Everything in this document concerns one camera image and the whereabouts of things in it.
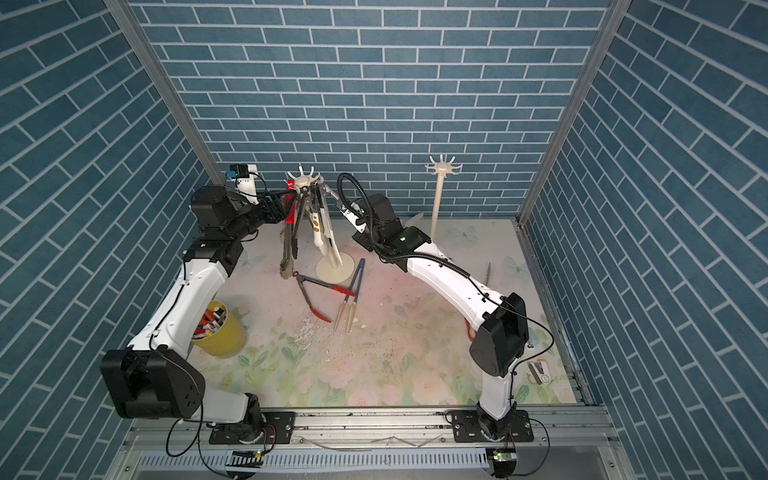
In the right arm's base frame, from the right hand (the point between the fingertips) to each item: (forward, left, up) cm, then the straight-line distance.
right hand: (368, 218), depth 80 cm
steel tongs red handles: (-17, -32, -31) cm, 47 cm away
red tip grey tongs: (-2, +25, -29) cm, 38 cm away
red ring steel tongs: (-9, +23, -10) cm, 26 cm away
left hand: (-1, +17, +8) cm, 19 cm away
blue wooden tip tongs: (+4, +6, -29) cm, 30 cm away
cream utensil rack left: (+3, +18, -29) cm, 34 cm away
